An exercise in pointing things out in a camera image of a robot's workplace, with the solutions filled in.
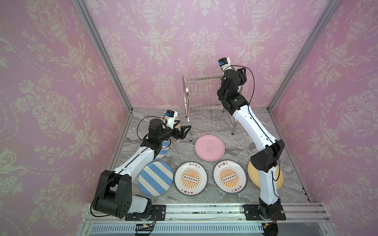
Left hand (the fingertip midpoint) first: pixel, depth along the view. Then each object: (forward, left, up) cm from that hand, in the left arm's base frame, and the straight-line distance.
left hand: (185, 125), depth 81 cm
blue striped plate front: (-21, +17, -24) cm, 37 cm away
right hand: (+15, -28, +24) cm, 40 cm away
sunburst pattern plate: (-21, -3, -24) cm, 32 cm away
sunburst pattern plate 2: (-20, -26, -23) cm, 40 cm away
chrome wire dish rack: (+34, -13, -24) cm, 44 cm away
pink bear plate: (-1, -16, -23) cm, 28 cm away
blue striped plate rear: (-4, +15, -24) cm, 29 cm away
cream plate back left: (+1, +4, -3) cm, 5 cm away
